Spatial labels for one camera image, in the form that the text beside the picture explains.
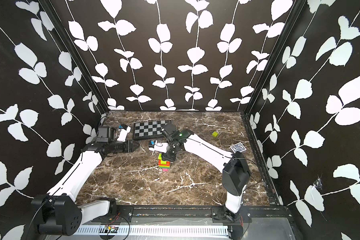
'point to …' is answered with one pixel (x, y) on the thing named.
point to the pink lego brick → (165, 169)
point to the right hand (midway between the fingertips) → (163, 153)
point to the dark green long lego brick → (165, 167)
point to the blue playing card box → (238, 147)
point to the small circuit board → (110, 229)
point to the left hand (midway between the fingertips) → (136, 142)
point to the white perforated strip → (177, 231)
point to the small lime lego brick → (215, 134)
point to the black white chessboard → (149, 129)
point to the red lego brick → (168, 163)
